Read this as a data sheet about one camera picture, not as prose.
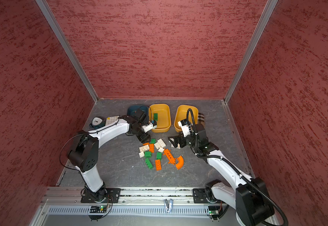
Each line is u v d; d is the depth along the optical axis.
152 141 0.94
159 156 0.88
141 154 0.89
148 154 0.89
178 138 0.71
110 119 1.04
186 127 0.72
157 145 0.92
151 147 0.92
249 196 0.40
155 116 1.07
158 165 0.85
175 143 0.72
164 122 1.07
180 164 0.86
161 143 0.93
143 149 0.92
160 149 0.91
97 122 1.00
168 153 0.88
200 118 1.05
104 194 0.67
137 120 0.72
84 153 0.48
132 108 1.07
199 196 0.74
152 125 0.83
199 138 0.62
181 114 1.09
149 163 0.83
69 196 0.76
